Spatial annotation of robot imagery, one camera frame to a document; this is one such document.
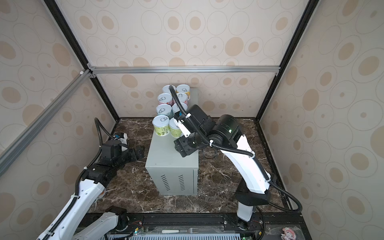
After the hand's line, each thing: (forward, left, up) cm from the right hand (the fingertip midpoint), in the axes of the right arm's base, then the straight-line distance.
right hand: (183, 143), depth 59 cm
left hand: (+9, +23, -14) cm, 29 cm away
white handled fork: (-25, -2, -37) cm, 44 cm away
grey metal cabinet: (-8, +5, -11) cm, 14 cm away
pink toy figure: (-27, -47, -36) cm, 65 cm away
